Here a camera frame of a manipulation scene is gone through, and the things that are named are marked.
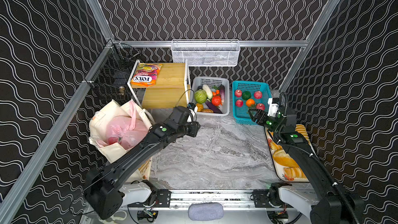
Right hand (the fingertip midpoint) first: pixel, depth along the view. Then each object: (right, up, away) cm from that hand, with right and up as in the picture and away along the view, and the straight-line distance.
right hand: (254, 111), depth 79 cm
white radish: (-22, +14, +32) cm, 41 cm away
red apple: (0, +12, +34) cm, 36 cm away
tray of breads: (+18, -30, +2) cm, 35 cm away
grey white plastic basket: (-16, +22, +38) cm, 46 cm away
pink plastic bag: (-66, -9, -2) cm, 67 cm away
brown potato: (-23, 0, +21) cm, 31 cm away
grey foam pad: (-25, -44, -10) cm, 52 cm away
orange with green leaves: (+7, +5, +27) cm, 29 cm away
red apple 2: (+15, +11, +33) cm, 38 cm away
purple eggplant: (-17, +1, +26) cm, 32 cm away
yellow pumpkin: (-28, +2, +25) cm, 37 cm away
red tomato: (-17, +7, +26) cm, 32 cm away
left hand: (-27, -6, -4) cm, 28 cm away
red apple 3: (0, +5, +30) cm, 30 cm away
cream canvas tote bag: (-77, -3, -4) cm, 77 cm away
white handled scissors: (-66, -48, -10) cm, 82 cm away
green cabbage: (-28, +10, +24) cm, 38 cm away
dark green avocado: (+6, +11, +33) cm, 35 cm away
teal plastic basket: (+1, -3, +27) cm, 27 cm away
